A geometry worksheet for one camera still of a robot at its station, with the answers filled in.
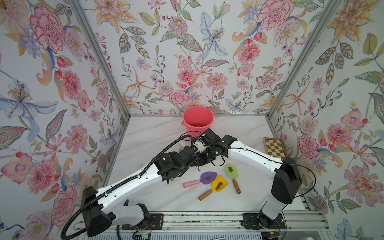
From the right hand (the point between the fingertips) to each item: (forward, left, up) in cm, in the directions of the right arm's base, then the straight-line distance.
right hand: (194, 161), depth 80 cm
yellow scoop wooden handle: (-7, -14, -14) cm, 21 cm away
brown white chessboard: (+18, -53, -13) cm, 57 cm away
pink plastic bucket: (+29, -2, +2) cm, 30 cm away
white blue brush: (+4, -3, +10) cm, 11 cm away
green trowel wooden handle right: (+1, -23, -14) cm, 27 cm away
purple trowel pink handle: (-4, -7, -14) cm, 16 cm away
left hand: (-3, +6, +4) cm, 8 cm away
